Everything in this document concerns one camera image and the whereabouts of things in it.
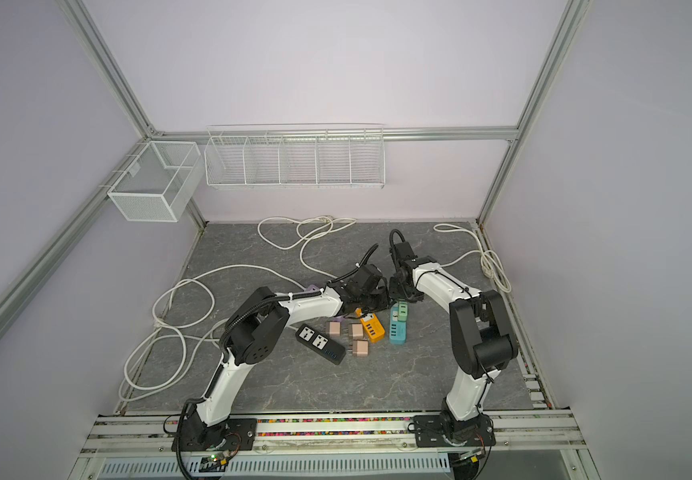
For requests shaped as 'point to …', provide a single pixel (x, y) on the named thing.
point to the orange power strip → (374, 328)
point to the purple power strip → (313, 288)
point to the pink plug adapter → (334, 329)
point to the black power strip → (320, 344)
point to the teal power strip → (398, 323)
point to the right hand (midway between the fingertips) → (403, 295)
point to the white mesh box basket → (161, 183)
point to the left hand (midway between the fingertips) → (396, 307)
